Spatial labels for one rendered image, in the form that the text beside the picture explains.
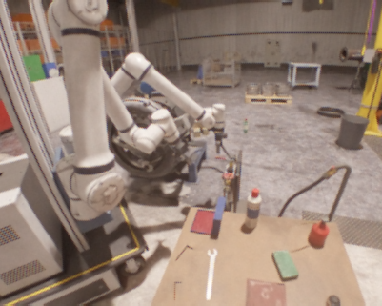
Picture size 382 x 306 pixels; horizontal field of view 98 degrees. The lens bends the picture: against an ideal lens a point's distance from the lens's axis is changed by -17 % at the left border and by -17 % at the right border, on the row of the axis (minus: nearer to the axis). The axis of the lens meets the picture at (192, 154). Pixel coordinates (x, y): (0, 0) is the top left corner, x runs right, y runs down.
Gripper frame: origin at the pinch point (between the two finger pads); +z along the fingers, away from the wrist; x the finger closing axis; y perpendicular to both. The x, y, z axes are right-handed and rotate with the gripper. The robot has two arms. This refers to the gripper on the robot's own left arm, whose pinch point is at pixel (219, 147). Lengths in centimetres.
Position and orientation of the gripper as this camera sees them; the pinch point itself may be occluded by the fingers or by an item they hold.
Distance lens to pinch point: 156.7
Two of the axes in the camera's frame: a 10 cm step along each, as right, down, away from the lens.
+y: 9.6, 0.7, -2.7
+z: 0.7, 8.8, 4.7
